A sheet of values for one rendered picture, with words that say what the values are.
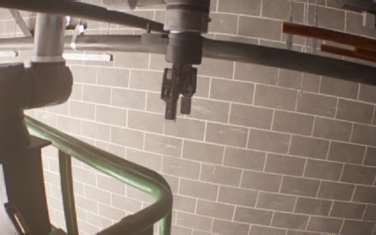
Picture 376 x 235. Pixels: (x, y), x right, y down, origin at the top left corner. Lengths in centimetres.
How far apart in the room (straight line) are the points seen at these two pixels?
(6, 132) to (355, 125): 265
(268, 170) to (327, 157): 61
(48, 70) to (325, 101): 228
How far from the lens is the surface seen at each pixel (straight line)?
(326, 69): 126
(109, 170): 84
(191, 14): 56
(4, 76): 93
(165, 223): 86
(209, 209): 305
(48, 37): 101
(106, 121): 316
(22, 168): 100
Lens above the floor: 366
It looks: 13 degrees down
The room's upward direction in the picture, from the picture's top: 5 degrees clockwise
